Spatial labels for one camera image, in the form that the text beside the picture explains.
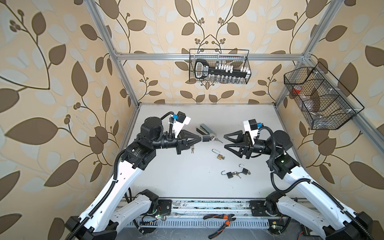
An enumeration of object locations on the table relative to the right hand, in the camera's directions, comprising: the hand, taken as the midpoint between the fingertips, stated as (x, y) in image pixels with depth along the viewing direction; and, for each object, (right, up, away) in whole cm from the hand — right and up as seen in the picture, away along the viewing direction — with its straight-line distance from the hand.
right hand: (225, 143), depth 59 cm
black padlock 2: (+7, -22, +26) cm, 35 cm away
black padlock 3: (+17, -21, +28) cm, 39 cm away
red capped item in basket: (+47, +27, +28) cm, 61 cm away
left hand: (-10, +2, -2) cm, 10 cm away
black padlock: (-15, -8, +37) cm, 41 cm away
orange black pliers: (+4, -38, +13) cm, 40 cm away
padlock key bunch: (-5, +2, +1) cm, 6 cm away
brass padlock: (+2, -14, +32) cm, 35 cm away
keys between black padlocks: (+12, -22, +27) cm, 37 cm away
